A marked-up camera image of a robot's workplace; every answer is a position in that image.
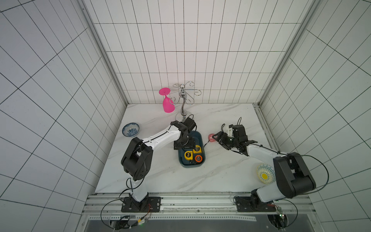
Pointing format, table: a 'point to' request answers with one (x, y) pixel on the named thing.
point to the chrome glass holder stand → (186, 94)
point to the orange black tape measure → (198, 158)
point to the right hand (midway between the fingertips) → (210, 139)
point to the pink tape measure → (210, 138)
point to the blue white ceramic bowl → (130, 129)
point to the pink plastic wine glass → (168, 104)
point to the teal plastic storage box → (199, 140)
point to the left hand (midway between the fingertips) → (185, 150)
